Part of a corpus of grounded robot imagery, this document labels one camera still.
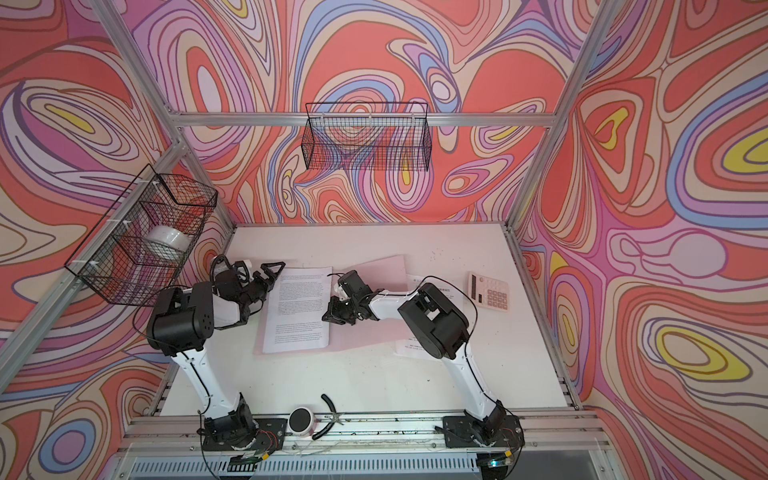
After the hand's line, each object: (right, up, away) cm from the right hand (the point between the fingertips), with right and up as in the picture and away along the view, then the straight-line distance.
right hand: (324, 323), depth 93 cm
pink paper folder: (+20, +15, +7) cm, 26 cm away
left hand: (-15, +17, +6) cm, 23 cm away
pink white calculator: (+54, +9, +5) cm, 55 cm away
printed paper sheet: (-10, +5, +2) cm, 11 cm away
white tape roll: (-35, +27, -19) cm, 48 cm away
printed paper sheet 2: (+28, -6, -5) cm, 29 cm away
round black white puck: (-1, -19, -22) cm, 29 cm away
